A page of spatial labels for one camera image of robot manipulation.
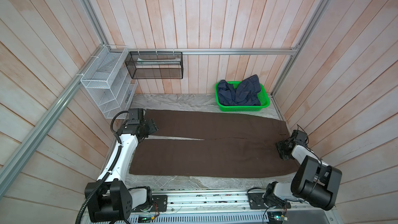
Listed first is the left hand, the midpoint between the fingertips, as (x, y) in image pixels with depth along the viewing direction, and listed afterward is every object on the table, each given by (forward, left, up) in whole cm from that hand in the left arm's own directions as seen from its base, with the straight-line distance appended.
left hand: (152, 130), depth 83 cm
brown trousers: (-2, -24, -13) cm, 27 cm away
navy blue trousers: (+35, -61, -7) cm, 71 cm away
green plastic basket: (+33, -73, -9) cm, 81 cm away
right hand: (-3, -74, -13) cm, 75 cm away
